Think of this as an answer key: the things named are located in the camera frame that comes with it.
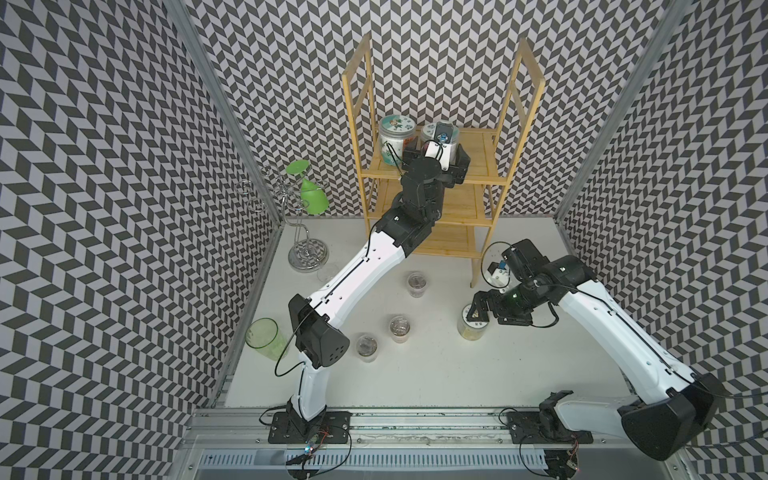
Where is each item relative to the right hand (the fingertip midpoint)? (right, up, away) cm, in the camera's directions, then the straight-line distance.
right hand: (487, 325), depth 71 cm
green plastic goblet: (-49, +34, +26) cm, 65 cm away
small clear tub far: (-16, +7, +23) cm, 29 cm away
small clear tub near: (-30, -9, +11) cm, 33 cm away
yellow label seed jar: (-1, -5, +14) cm, 15 cm away
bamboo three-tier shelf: (-2, +30, +9) cm, 31 cm away
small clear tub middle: (-21, -5, +14) cm, 25 cm away
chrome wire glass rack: (-53, +16, +28) cm, 62 cm away
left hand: (-13, +42, -5) cm, 44 cm away
